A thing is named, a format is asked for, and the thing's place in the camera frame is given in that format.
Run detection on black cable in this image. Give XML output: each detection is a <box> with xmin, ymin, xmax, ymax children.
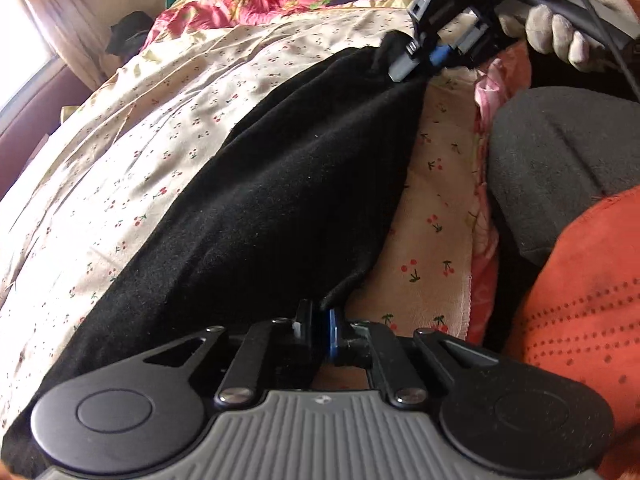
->
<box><xmin>554</xmin><ymin>0</ymin><xmax>640</xmax><ymax>107</ymax></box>

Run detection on maroon window bench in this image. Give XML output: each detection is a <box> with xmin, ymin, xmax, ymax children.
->
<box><xmin>0</xmin><ymin>57</ymin><xmax>81</xmax><ymax>196</ymax></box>

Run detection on black pants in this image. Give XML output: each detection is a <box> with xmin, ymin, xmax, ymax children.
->
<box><xmin>0</xmin><ymin>32</ymin><xmax>436</xmax><ymax>478</ymax></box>

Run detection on person's right hand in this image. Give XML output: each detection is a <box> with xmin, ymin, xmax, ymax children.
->
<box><xmin>499</xmin><ymin>0</ymin><xmax>640</xmax><ymax>73</ymax></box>

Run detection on window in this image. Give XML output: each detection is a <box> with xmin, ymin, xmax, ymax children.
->
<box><xmin>0</xmin><ymin>0</ymin><xmax>56</xmax><ymax>111</ymax></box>

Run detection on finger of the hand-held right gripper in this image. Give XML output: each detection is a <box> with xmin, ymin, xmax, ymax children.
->
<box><xmin>387</xmin><ymin>32</ymin><xmax>435</xmax><ymax>83</ymax></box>
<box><xmin>429</xmin><ymin>35</ymin><xmax>483</xmax><ymax>70</ymax></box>

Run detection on person's grey trouser leg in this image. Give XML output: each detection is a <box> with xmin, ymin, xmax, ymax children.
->
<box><xmin>487</xmin><ymin>85</ymin><xmax>640</xmax><ymax>266</ymax></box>

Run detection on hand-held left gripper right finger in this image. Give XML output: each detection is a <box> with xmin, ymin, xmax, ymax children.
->
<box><xmin>322</xmin><ymin>307</ymin><xmax>497</xmax><ymax>407</ymax></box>

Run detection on cherry-print bedsheet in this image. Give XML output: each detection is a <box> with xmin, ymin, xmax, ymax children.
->
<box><xmin>0</xmin><ymin>7</ymin><xmax>501</xmax><ymax>436</ymax></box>

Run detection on person's orange dotted garment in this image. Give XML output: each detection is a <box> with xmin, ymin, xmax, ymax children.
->
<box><xmin>505</xmin><ymin>195</ymin><xmax>640</xmax><ymax>480</ymax></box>

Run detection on cream patterned curtain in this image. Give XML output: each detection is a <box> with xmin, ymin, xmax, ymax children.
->
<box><xmin>15</xmin><ymin>0</ymin><xmax>108</xmax><ymax>91</ymax></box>

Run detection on black bag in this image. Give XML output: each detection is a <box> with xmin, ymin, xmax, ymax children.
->
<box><xmin>105</xmin><ymin>10</ymin><xmax>153</xmax><ymax>56</ymax></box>

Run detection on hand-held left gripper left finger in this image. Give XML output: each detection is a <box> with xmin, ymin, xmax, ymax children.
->
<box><xmin>142</xmin><ymin>299</ymin><xmax>321</xmax><ymax>407</ymax></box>

